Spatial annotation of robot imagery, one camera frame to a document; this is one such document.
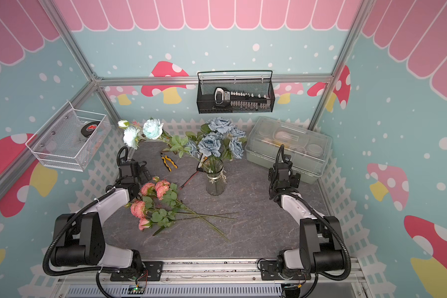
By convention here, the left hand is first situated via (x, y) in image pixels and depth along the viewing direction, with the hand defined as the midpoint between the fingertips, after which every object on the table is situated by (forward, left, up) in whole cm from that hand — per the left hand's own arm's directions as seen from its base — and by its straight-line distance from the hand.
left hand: (137, 177), depth 91 cm
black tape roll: (+8, +14, +24) cm, 29 cm away
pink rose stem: (-19, -16, -7) cm, 26 cm away
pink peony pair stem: (-16, -5, -2) cm, 17 cm away
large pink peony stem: (-6, -15, -4) cm, 16 cm away
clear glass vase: (-3, -40, +5) cm, 40 cm away
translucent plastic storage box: (+12, -84, +10) cm, 85 cm away
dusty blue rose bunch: (+5, -41, +23) cm, 48 cm away
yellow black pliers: (+19, -7, -8) cm, 22 cm away
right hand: (+3, -73, +3) cm, 73 cm away
